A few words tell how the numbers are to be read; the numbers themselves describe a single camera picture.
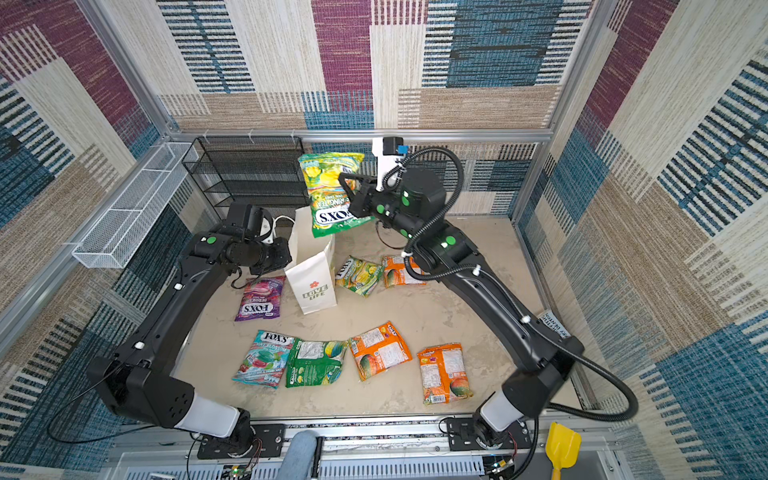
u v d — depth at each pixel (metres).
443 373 0.81
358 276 1.02
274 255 0.69
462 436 0.73
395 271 1.02
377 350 0.85
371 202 0.53
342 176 0.58
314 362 0.83
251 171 1.08
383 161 0.52
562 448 0.71
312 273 0.80
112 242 0.70
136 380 0.39
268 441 0.73
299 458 0.69
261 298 0.97
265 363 0.83
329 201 0.58
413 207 0.46
